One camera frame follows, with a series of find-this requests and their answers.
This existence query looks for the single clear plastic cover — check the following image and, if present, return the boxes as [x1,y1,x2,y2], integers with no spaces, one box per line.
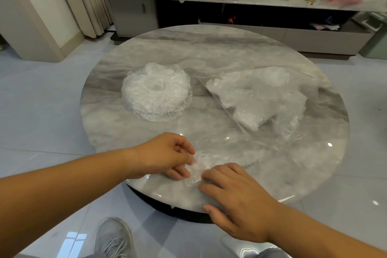
[184,153,218,190]

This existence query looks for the person's right hand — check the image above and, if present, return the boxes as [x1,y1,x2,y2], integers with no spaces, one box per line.
[199,162,280,243]

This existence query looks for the pile of clear plastic caps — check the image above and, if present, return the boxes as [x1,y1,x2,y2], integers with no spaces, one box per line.
[121,62,193,123]

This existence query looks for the long grey low cabinet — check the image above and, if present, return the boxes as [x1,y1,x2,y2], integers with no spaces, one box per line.
[98,0,387,60]

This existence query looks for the person's left hand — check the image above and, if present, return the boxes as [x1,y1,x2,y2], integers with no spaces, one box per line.
[124,132,197,181]

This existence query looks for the clear plastic bag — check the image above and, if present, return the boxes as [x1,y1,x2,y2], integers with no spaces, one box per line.
[198,66,339,150]

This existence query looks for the black table base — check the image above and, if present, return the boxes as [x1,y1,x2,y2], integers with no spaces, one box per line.
[127,183,214,224]

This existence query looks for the grey sneaker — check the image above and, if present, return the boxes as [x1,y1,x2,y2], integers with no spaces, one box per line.
[257,247,297,258]
[93,216,135,258]

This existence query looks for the person's left forearm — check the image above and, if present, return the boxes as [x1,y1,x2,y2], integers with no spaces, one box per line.
[0,149,143,258]

